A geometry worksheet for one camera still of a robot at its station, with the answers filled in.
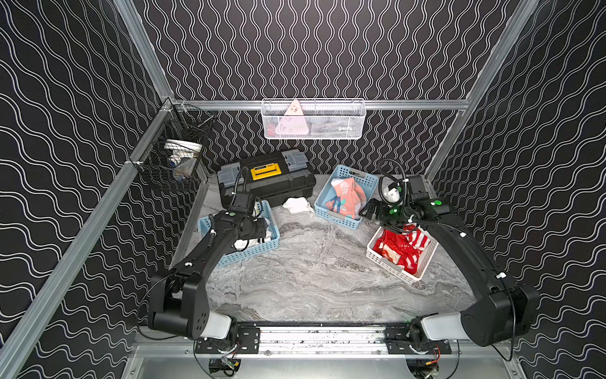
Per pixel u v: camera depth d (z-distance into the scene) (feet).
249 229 2.32
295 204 3.49
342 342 2.50
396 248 2.88
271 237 3.01
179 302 1.39
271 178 3.20
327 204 3.54
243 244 2.44
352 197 3.28
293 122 2.95
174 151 2.93
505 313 1.31
